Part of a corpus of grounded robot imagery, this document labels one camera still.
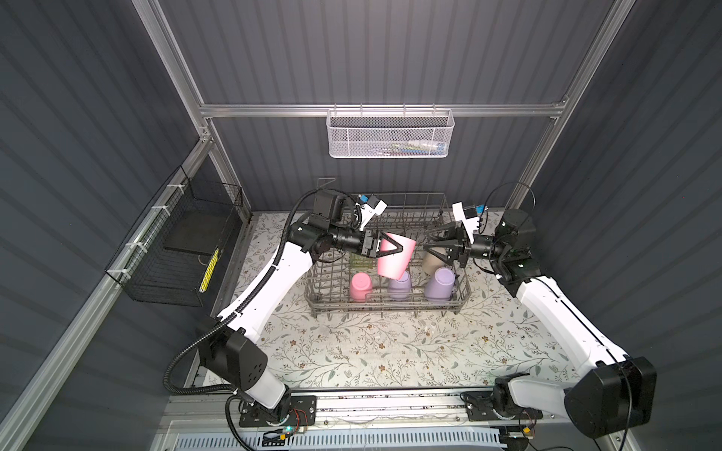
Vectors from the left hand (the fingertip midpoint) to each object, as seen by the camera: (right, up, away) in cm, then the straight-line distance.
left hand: (397, 249), depth 67 cm
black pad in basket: (-54, +6, +9) cm, 56 cm away
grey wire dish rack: (-16, -13, +24) cm, 31 cm away
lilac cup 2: (+14, -12, +14) cm, 23 cm away
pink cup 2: (-9, -12, +16) cm, 22 cm away
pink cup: (-1, -4, -2) cm, 4 cm away
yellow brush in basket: (-47, -6, +2) cm, 47 cm away
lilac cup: (+3, -13, +18) cm, 23 cm away
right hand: (+7, +1, -1) cm, 7 cm away
